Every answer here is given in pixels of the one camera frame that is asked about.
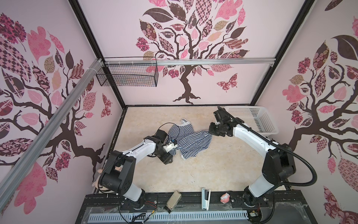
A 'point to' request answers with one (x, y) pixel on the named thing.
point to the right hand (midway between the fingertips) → (210, 128)
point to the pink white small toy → (224, 198)
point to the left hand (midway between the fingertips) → (167, 159)
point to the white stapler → (205, 203)
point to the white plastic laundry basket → (258, 117)
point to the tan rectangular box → (173, 201)
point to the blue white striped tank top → (189, 142)
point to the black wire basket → (128, 72)
